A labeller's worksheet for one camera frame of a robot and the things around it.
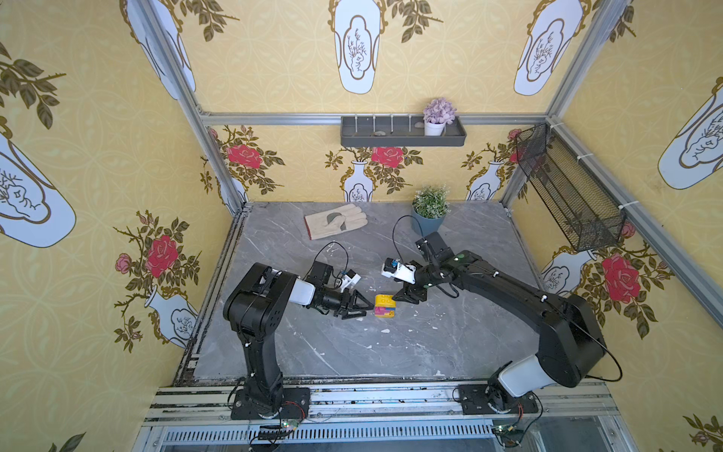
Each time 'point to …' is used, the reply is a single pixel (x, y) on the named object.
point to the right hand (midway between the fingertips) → (397, 288)
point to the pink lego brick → (380, 311)
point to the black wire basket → (588, 222)
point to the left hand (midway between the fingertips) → (367, 313)
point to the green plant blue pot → (430, 206)
